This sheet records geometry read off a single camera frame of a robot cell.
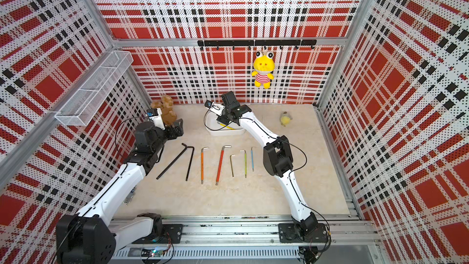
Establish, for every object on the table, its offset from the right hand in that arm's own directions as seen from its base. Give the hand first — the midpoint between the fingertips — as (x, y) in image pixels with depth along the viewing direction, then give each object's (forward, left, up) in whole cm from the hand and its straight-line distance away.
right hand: (223, 110), depth 96 cm
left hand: (-14, +20, +8) cm, 25 cm away
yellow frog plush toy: (+14, -22, +18) cm, 31 cm away
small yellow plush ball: (+6, -36, -15) cm, 40 cm away
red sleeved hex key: (-22, +1, -17) cm, 28 cm away
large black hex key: (-28, +30, -15) cm, 44 cm away
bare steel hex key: (-21, -3, -16) cm, 26 cm away
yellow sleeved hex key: (+2, -1, -18) cm, 18 cm away
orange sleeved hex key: (-23, +11, -16) cm, 31 cm away
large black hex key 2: (-22, +18, -16) cm, 33 cm away
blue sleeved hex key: (-17, -15, -17) cm, 29 cm away
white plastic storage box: (-8, +6, -5) cm, 11 cm away
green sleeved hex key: (-22, -12, -17) cm, 30 cm away
